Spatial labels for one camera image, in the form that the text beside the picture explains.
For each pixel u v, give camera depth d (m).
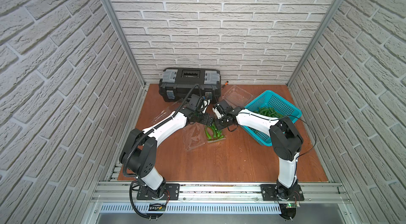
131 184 0.69
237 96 1.13
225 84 1.22
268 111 1.03
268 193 0.74
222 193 0.75
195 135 0.92
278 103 1.00
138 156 0.44
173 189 0.75
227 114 0.72
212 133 0.92
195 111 0.68
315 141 0.94
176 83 0.97
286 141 0.50
